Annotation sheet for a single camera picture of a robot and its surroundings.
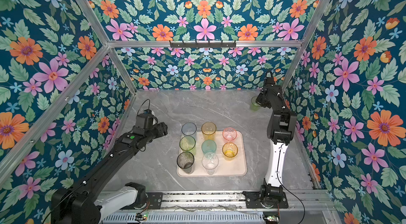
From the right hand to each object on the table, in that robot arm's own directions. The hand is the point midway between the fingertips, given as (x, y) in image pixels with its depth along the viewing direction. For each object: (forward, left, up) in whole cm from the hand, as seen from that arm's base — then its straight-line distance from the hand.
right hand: (262, 102), depth 104 cm
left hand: (-23, +58, +10) cm, 64 cm away
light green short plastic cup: (-1, +5, -3) cm, 6 cm away
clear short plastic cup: (-41, +34, +3) cm, 53 cm away
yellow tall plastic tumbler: (-22, +36, +2) cm, 42 cm away
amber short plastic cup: (-32, +24, -4) cm, 40 cm away
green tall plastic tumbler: (-30, +47, 0) cm, 55 cm away
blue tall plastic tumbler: (-23, +46, +4) cm, 52 cm away
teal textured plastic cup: (-30, +35, -2) cm, 46 cm away
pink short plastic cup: (-22, +23, -5) cm, 32 cm away
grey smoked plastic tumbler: (-40, +47, +1) cm, 62 cm away
